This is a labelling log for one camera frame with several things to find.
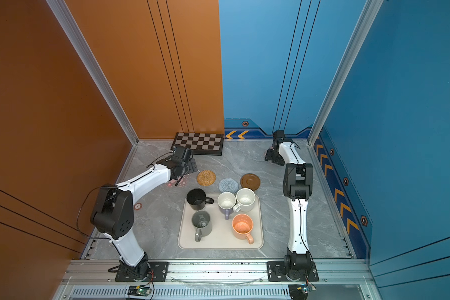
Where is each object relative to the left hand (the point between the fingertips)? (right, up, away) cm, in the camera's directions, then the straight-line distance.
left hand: (187, 165), depth 95 cm
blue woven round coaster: (+21, -11, +4) cm, 24 cm away
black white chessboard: (+4, +13, +20) cm, 24 cm away
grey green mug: (+9, -25, -11) cm, 29 cm away
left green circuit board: (-13, -47, -24) cm, 54 cm away
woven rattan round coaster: (+9, -8, +7) cm, 14 cm away
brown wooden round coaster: (+33, -9, +5) cm, 35 cm away
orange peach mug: (+28, -27, -10) cm, 40 cm away
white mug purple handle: (+20, -18, -4) cm, 27 cm away
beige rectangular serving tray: (+18, -32, -12) cm, 39 cm away
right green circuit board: (+51, -46, -25) cm, 72 cm away
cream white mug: (+30, -16, -3) cm, 34 cm away
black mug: (+6, -15, -8) cm, 18 cm away
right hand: (+46, +2, +15) cm, 49 cm away
